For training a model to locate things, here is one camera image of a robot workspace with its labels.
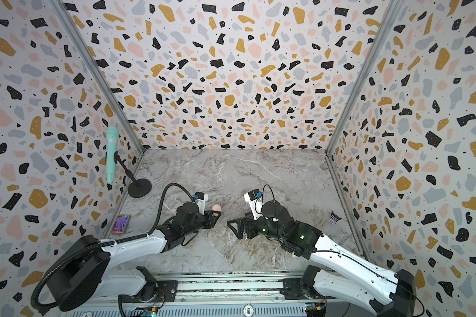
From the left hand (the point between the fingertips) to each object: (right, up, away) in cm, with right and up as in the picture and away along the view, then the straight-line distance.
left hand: (223, 211), depth 84 cm
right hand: (+7, +1, -16) cm, 18 cm away
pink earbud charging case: (-3, +2, 0) cm, 3 cm away
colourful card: (-47, -7, +6) cm, 48 cm away
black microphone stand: (-46, +8, +19) cm, 50 cm away
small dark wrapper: (+50, -4, +6) cm, 50 cm away
